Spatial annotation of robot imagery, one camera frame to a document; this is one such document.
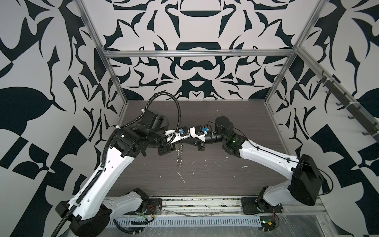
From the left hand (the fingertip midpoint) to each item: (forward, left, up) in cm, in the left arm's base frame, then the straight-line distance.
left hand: (176, 136), depth 65 cm
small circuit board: (-30, -42, -31) cm, 60 cm away
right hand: (-2, -2, -1) cm, 3 cm away
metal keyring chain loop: (-7, -1, -4) cm, 8 cm away
